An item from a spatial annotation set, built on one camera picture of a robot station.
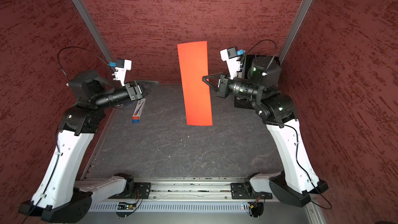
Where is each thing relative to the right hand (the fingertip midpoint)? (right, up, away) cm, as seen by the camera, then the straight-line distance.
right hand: (201, 84), depth 51 cm
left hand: (-17, -1, +4) cm, 18 cm away
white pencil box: (-43, -11, +52) cm, 68 cm away
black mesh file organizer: (+27, -8, +53) cm, 60 cm away
